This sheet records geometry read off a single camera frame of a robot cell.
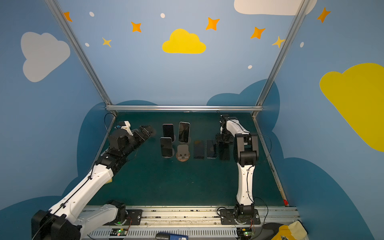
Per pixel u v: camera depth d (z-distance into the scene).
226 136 0.92
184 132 0.96
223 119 0.80
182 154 0.93
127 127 0.70
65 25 0.74
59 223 0.37
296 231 0.69
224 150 0.93
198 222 0.73
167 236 0.65
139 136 0.68
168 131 0.96
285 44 0.82
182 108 1.09
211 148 1.16
